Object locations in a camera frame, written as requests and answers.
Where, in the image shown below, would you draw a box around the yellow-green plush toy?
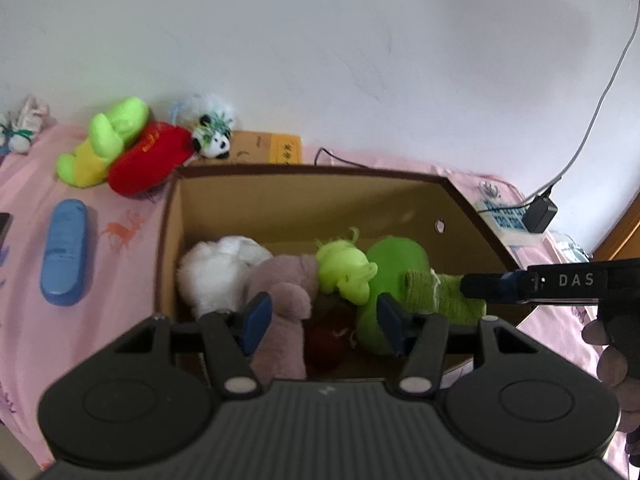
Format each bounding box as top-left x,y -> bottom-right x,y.
315,227 -> 379,306

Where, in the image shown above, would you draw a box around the black cable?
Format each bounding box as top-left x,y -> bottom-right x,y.
314,147 -> 361,167

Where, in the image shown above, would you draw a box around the mauve plush toy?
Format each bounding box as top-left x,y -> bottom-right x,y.
245,254 -> 321,381

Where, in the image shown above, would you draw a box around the wooden cabinet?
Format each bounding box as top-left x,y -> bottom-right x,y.
592,199 -> 640,261

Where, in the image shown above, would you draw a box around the white power strip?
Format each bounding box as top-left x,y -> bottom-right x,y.
475,180 -> 548,248

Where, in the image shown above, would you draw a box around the black charger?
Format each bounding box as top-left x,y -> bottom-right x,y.
522,194 -> 558,234

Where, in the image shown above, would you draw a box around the white cable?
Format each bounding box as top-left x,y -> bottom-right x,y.
522,22 -> 640,206

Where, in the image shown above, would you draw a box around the blue glasses case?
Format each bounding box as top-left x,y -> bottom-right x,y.
40,199 -> 89,307

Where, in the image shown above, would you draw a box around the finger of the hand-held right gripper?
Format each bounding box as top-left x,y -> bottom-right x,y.
459,269 -> 538,303

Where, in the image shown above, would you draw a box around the panda plush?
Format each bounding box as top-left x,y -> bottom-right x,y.
172,92 -> 236,160

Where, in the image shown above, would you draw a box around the green plush toy black antennae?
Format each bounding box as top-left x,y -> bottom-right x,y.
356,236 -> 431,356

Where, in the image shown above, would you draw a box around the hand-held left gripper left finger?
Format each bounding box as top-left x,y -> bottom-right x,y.
105,291 -> 274,398

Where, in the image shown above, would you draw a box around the brown cardboard box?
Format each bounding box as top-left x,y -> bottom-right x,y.
154,164 -> 533,381

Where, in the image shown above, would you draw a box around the green and yellow plush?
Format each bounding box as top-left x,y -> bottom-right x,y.
56,97 -> 151,189

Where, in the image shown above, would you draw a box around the green towel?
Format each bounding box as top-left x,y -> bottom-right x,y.
404,269 -> 487,326

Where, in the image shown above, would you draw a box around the person's right hand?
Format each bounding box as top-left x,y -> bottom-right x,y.
582,320 -> 640,433

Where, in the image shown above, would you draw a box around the pink bedsheet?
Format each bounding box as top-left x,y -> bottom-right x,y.
0,125 -> 640,466

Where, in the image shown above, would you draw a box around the white fluffy plush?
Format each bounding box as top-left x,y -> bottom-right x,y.
176,236 -> 273,320

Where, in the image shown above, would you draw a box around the orange cardboard box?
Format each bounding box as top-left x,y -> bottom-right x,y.
227,131 -> 302,166

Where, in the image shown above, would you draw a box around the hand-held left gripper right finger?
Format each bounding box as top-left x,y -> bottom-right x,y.
376,291 -> 546,395

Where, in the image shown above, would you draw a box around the red plush toy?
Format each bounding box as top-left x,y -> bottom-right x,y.
107,121 -> 195,197

